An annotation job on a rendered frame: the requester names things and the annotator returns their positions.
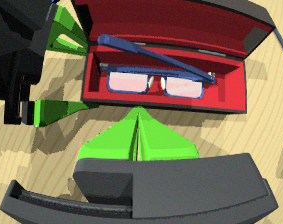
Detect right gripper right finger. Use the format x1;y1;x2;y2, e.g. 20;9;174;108
138;106;200;161

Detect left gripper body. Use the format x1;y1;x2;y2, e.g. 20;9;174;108
4;3;59;125

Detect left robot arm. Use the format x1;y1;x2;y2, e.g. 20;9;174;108
0;0;52;101

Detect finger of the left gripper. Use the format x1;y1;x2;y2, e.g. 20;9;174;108
46;5;88;57
33;99;100;127

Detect blue glasses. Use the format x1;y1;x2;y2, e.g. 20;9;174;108
97;34;215;99

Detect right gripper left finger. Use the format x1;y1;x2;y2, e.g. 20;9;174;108
77;106;139;161

